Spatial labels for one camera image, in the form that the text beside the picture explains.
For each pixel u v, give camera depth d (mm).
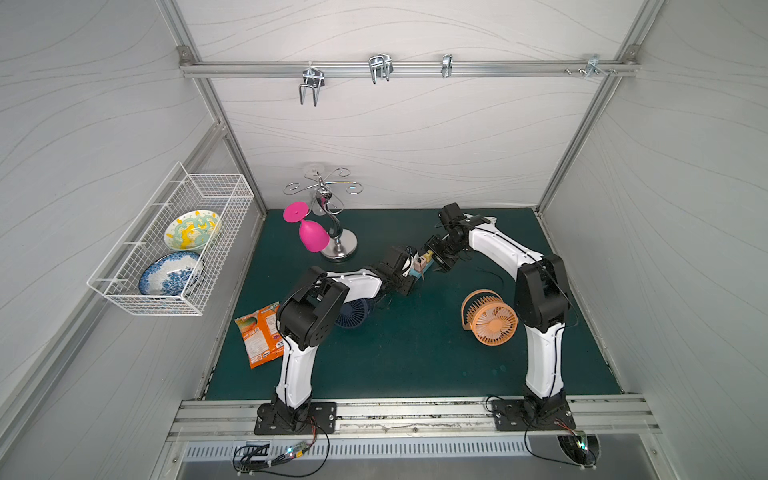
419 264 940
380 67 762
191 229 700
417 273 972
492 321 804
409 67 766
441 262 865
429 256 890
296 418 638
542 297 544
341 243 1082
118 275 556
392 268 784
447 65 748
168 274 624
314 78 784
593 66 764
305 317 522
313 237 894
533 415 654
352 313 840
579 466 680
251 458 690
